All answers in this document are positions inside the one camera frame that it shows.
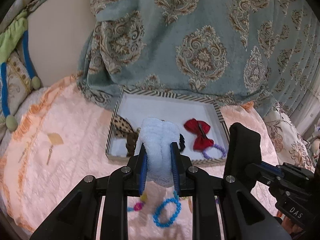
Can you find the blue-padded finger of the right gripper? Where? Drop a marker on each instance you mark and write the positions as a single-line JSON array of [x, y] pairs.
[[265, 173]]

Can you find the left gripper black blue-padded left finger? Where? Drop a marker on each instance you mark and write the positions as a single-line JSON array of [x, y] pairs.
[[97, 206]]

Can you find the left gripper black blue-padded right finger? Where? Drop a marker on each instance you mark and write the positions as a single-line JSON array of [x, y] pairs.
[[222, 207]]

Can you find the red hair bow clip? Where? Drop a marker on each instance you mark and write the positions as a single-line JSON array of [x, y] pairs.
[[200, 129]]

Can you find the black scrunchie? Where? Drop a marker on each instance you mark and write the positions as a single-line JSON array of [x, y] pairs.
[[181, 143]]

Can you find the white fluffy scrunchie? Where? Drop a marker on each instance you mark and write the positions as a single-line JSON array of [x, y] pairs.
[[156, 136]]

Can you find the floral cushion at right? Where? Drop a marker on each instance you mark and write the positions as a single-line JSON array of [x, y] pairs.
[[287, 142]]

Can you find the striped black white tray box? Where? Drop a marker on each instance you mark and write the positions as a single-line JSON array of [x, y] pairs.
[[137, 105]]

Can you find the gold drop earring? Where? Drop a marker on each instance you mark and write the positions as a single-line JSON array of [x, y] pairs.
[[49, 154]]

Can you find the tan earring card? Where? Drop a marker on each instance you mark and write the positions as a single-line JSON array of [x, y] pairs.
[[55, 139]]

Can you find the pink quilted bedspread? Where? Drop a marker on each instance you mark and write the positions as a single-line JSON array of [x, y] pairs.
[[31, 189]]

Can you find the brown scrunchie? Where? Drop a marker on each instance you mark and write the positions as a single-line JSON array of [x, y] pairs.
[[131, 142]]

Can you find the leopard print hair bow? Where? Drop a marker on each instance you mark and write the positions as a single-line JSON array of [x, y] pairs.
[[123, 129]]

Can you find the teal damask blanket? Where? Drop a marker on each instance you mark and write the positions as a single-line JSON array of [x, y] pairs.
[[233, 51]]

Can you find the floral embroidered cushion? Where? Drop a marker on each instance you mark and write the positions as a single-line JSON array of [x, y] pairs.
[[18, 82]]

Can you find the beige pillow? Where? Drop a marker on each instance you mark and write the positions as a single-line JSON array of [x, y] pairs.
[[57, 32]]

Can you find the green blue plush toy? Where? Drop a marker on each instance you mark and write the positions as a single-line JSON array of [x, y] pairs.
[[15, 38]]

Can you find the cream bolster cushion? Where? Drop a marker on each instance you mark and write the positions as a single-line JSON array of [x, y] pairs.
[[14, 10]]

